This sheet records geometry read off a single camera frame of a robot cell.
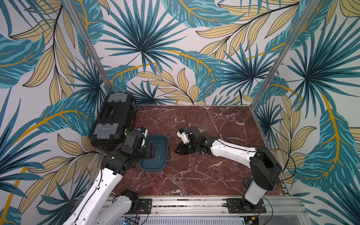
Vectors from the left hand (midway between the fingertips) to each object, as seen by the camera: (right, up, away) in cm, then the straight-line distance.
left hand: (148, 150), depth 72 cm
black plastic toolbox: (-25, +20, +20) cm, 38 cm away
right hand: (+13, -3, +9) cm, 16 cm away
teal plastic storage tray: (+4, -11, +18) cm, 21 cm away
